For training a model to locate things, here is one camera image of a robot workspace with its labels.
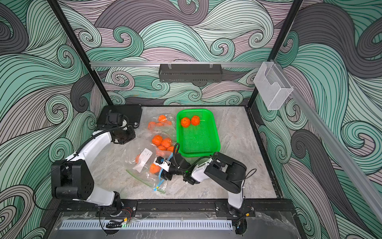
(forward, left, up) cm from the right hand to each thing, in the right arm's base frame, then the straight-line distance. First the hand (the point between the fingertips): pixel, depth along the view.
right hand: (157, 169), depth 82 cm
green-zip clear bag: (-5, +2, 0) cm, 5 cm away
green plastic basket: (+28, -23, -6) cm, 37 cm away
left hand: (+18, +15, +8) cm, 25 cm away
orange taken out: (+34, -16, 0) cm, 37 cm away
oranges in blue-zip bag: (+16, -2, 0) cm, 16 cm away
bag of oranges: (+33, -1, 0) cm, 33 cm away
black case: (+15, +18, +29) cm, 37 cm away
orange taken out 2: (+34, -23, +1) cm, 41 cm away
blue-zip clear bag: (+2, +9, +7) cm, 11 cm away
